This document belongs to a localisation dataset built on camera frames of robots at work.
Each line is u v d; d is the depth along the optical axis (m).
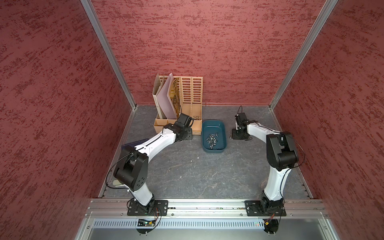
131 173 0.45
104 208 0.76
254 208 0.74
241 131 0.78
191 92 1.12
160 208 0.74
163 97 0.92
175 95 1.02
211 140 1.00
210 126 1.06
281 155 0.53
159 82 1.00
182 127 0.69
